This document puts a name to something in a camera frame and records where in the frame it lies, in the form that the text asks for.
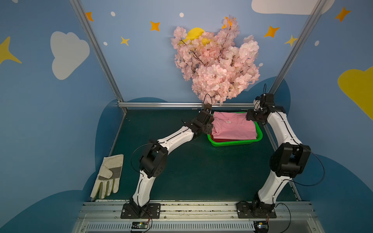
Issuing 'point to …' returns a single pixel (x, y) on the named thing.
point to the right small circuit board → (261, 225)
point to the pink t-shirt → (234, 125)
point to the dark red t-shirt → (222, 140)
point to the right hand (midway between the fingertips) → (252, 115)
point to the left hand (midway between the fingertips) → (205, 121)
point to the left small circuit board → (139, 225)
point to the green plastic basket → (239, 142)
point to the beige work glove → (110, 172)
